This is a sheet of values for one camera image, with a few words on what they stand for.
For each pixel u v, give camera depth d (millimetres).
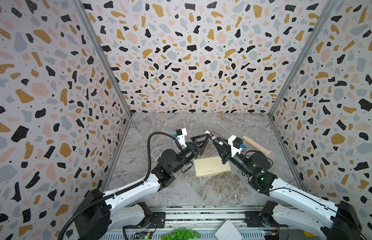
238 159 599
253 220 734
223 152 606
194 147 585
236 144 545
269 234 714
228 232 676
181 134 646
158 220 732
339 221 411
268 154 948
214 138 651
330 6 708
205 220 750
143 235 702
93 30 775
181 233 676
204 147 674
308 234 523
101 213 392
